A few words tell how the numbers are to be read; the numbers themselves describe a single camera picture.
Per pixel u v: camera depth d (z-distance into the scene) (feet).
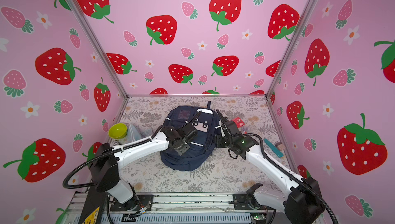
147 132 3.22
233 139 1.98
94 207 2.35
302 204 1.29
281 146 2.97
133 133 3.08
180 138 1.95
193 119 3.33
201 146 2.77
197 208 2.40
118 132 3.23
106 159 1.44
